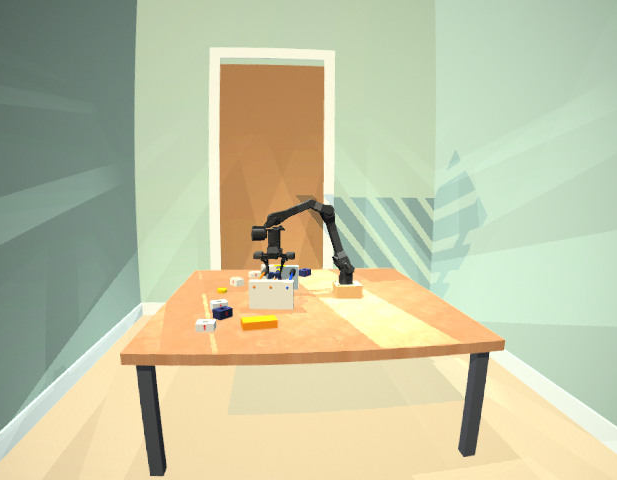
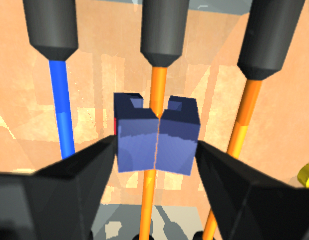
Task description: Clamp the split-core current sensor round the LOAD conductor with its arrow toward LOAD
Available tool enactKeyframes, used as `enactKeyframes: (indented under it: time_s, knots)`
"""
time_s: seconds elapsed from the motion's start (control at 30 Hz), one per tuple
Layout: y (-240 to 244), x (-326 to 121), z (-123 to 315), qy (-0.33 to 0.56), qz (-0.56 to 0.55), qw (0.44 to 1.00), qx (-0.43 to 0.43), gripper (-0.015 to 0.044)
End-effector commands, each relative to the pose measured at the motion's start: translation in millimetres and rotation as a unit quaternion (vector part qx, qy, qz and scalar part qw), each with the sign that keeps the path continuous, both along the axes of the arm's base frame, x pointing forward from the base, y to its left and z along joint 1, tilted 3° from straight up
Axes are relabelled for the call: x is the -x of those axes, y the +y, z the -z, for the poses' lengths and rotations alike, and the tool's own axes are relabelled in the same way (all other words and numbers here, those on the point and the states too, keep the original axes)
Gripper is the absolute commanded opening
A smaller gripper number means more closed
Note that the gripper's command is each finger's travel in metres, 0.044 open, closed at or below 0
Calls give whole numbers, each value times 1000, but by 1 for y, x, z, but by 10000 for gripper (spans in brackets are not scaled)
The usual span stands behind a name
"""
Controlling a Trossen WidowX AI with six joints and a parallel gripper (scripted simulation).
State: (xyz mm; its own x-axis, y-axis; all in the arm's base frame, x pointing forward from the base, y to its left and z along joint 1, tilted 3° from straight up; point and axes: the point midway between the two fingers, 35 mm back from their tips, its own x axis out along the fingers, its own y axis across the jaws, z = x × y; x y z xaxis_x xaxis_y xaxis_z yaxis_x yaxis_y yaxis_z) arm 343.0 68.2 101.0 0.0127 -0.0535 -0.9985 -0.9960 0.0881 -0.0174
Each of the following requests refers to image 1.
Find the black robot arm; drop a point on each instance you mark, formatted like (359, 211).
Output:
(327, 213)

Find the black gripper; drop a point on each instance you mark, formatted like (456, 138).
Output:
(263, 256)

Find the white block with red arrow mark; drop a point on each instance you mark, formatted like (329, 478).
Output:
(205, 325)

